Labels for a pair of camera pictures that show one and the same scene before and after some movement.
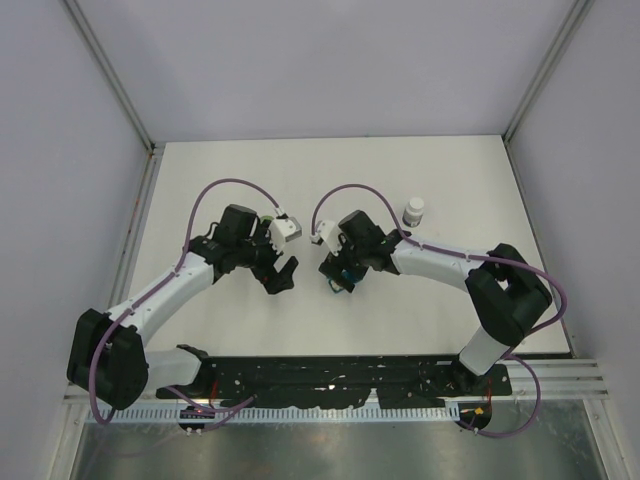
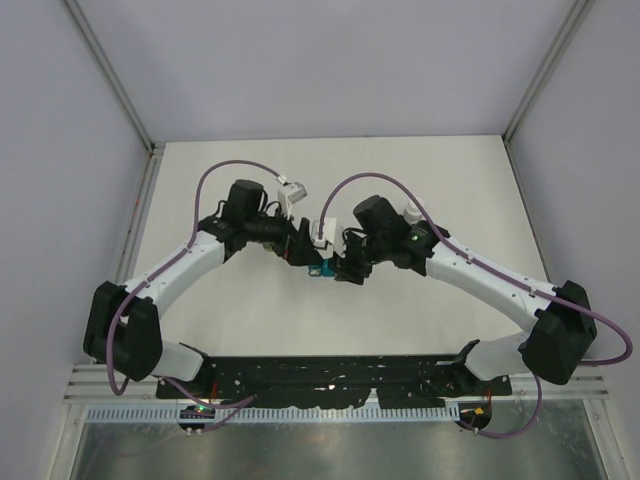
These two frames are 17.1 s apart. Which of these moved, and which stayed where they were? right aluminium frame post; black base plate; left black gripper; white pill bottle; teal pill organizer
Moved: left black gripper; teal pill organizer
Stayed: right aluminium frame post; black base plate; white pill bottle
